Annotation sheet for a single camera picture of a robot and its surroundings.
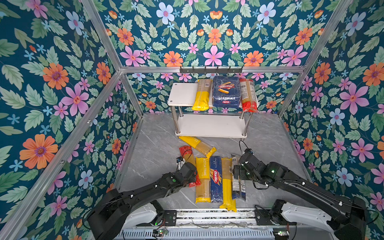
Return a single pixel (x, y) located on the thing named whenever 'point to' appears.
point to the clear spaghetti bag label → (238, 186)
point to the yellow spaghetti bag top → (201, 146)
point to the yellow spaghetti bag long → (228, 203)
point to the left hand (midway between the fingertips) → (196, 172)
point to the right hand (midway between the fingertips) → (238, 171)
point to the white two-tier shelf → (226, 113)
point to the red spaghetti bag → (187, 154)
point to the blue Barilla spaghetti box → (216, 194)
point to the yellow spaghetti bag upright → (202, 182)
